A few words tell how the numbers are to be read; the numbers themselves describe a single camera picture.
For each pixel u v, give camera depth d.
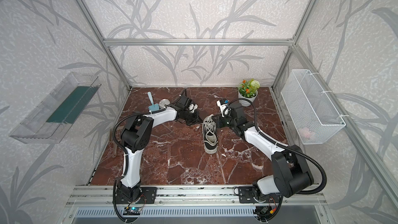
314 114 0.61
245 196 0.73
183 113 0.80
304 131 0.73
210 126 0.94
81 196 0.75
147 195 0.74
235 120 0.67
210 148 0.85
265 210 0.75
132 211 0.71
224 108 0.76
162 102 1.05
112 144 0.90
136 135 0.56
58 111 0.67
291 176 0.42
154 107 1.09
